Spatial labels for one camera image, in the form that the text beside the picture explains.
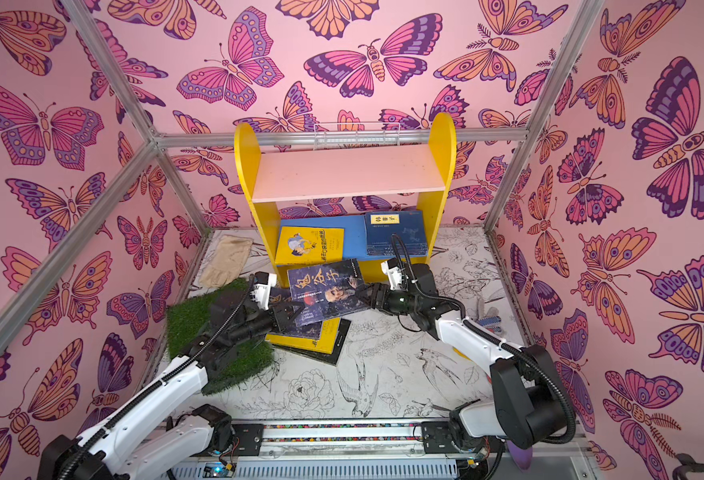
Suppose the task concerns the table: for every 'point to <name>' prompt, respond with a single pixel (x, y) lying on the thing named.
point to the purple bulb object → (522, 457)
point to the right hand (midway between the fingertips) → (362, 294)
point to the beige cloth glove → (227, 261)
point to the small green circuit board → (219, 470)
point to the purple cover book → (327, 290)
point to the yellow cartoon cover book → (308, 244)
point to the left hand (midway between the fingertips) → (304, 303)
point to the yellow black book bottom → (327, 348)
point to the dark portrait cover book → (279, 295)
